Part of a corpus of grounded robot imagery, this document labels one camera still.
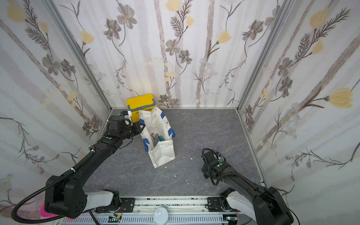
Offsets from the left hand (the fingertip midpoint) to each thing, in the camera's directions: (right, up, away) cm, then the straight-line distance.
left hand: (146, 123), depth 81 cm
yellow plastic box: (-15, +14, +23) cm, 31 cm away
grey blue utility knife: (+2, -12, +17) cm, 21 cm away
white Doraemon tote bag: (+2, 0, +19) cm, 19 cm away
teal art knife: (+6, -11, +18) cm, 22 cm away
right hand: (+36, -28, +5) cm, 46 cm away
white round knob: (+11, -45, -15) cm, 48 cm away
